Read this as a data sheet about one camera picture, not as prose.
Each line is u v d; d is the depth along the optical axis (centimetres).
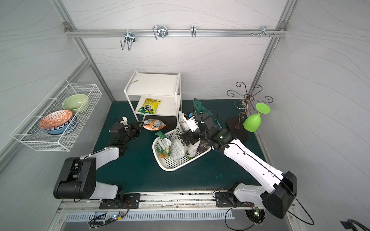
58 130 57
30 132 57
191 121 63
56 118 63
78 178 43
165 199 75
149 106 90
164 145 80
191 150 80
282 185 39
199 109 77
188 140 65
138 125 84
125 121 82
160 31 76
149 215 70
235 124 102
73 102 73
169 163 86
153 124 90
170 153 85
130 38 78
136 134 80
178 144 84
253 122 78
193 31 77
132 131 78
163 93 79
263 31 77
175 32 80
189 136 64
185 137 65
